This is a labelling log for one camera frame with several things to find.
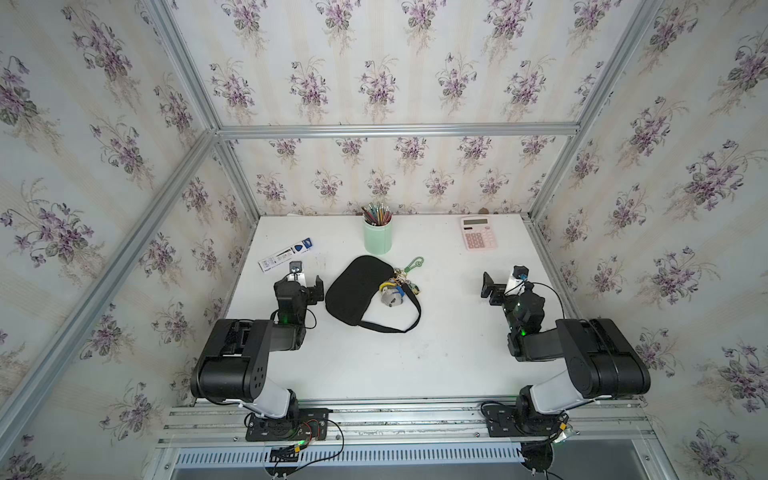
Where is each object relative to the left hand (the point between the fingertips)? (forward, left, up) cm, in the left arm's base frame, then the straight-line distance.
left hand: (307, 278), depth 93 cm
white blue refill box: (+14, +12, -7) cm, 20 cm away
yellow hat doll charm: (-5, -27, -3) cm, 28 cm away
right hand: (-1, -62, +4) cm, 62 cm away
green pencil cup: (+17, -22, 0) cm, 28 cm away
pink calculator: (+23, -60, -3) cm, 65 cm away
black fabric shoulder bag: (0, -15, -4) cm, 16 cm away
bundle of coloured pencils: (+23, -22, +6) cm, 32 cm away
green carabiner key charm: (+11, -37, -7) cm, 39 cm away
